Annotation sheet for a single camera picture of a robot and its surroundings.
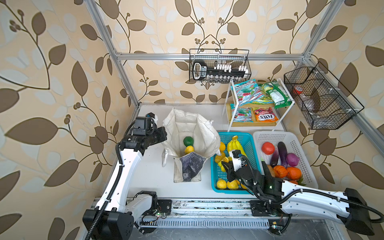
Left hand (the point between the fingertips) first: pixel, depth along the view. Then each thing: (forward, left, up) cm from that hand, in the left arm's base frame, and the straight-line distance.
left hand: (167, 131), depth 75 cm
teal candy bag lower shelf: (+17, -42, -4) cm, 45 cm away
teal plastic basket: (-19, -28, -20) cm, 39 cm away
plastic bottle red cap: (+20, -74, +7) cm, 77 cm away
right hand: (-12, -29, -10) cm, 33 cm away
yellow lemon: (0, -11, -19) cm, 22 cm away
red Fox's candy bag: (+18, -56, -5) cm, 59 cm away
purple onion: (-6, -69, -15) cm, 70 cm away
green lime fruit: (+6, -10, -19) cm, 22 cm away
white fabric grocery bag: (+14, -4, -12) cm, 19 cm away
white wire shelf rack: (+13, -51, -8) cm, 54 cm away
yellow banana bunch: (+4, -38, -19) cm, 43 cm away
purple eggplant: (-2, -67, -19) cm, 70 cm away
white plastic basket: (+4, -74, -19) cm, 76 cm away
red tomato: (+2, -59, -18) cm, 61 cm away
